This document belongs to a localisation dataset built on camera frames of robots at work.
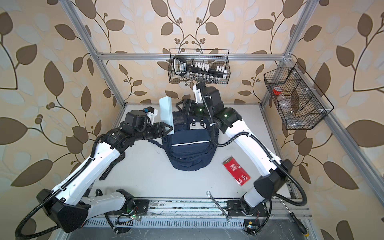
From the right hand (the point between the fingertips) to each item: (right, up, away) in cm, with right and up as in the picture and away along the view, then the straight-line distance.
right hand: (182, 107), depth 68 cm
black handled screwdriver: (+54, -54, +2) cm, 76 cm away
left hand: (-7, -9, +4) cm, 12 cm away
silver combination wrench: (+22, -54, +5) cm, 59 cm away
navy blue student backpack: (+2, -23, +19) cm, 30 cm away
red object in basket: (+50, +10, +13) cm, 53 cm away
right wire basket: (+65, +3, +15) cm, 66 cm away
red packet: (+30, -35, +19) cm, 50 cm away
